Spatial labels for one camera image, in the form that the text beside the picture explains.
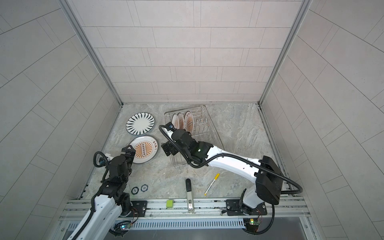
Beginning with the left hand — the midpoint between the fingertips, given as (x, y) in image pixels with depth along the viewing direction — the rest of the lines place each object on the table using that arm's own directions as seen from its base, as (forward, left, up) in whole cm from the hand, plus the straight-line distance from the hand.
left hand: (135, 147), depth 82 cm
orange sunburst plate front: (+18, -21, 0) cm, 28 cm away
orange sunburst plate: (+2, -4, -7) cm, 9 cm away
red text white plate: (+19, -29, -1) cm, 35 cm away
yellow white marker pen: (-14, -45, -9) cm, 48 cm away
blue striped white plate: (+22, +5, -8) cm, 24 cm away
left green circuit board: (-35, -4, -6) cm, 36 cm away
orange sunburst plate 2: (+17, -24, +2) cm, 30 cm away
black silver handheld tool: (-28, -32, -6) cm, 43 cm away
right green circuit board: (-34, -61, -9) cm, 70 cm away
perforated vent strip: (-34, -27, -9) cm, 44 cm away
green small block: (-26, -21, -10) cm, 35 cm away
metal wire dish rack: (+15, -39, -6) cm, 43 cm away
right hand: (-1, -20, +10) cm, 23 cm away
